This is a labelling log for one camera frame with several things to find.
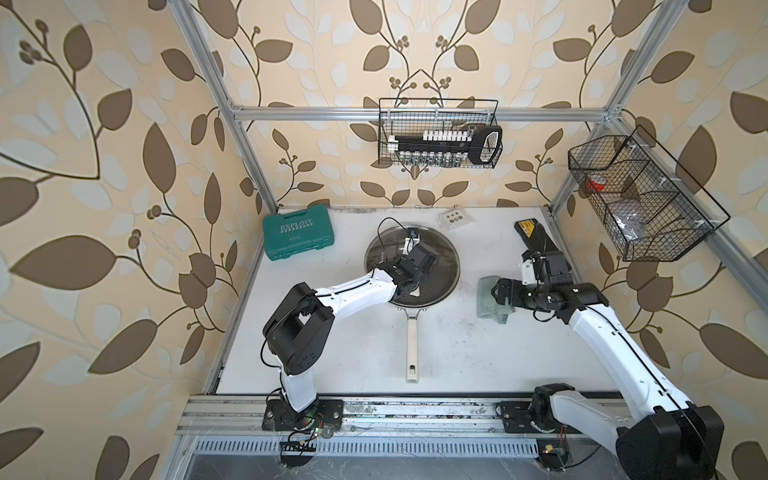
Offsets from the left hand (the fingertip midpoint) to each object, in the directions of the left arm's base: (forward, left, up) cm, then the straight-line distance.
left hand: (412, 255), depth 89 cm
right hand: (-13, -27, 0) cm, 29 cm away
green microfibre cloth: (-10, -24, -12) cm, 29 cm away
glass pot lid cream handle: (-3, -9, -11) cm, 15 cm away
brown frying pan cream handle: (-26, 0, -4) cm, 27 cm away
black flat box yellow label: (+17, -46, -11) cm, 51 cm away
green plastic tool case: (+18, +42, -10) cm, 46 cm away
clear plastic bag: (-4, -53, +19) cm, 56 cm away
